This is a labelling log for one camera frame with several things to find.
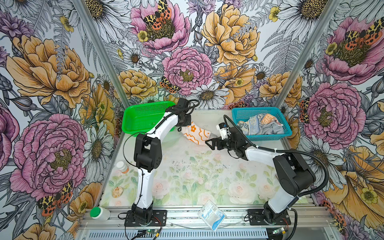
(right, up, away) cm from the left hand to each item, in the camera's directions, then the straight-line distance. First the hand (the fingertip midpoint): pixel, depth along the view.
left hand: (185, 126), depth 97 cm
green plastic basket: (-36, +6, +18) cm, 41 cm away
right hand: (+16, -10, -6) cm, 20 cm away
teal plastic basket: (+40, +8, +8) cm, 41 cm away
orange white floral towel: (+8, -6, +8) cm, 13 cm away
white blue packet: (+15, -44, -22) cm, 52 cm away
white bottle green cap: (-36, -39, -29) cm, 61 cm away
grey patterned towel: (+53, +1, +9) cm, 53 cm away
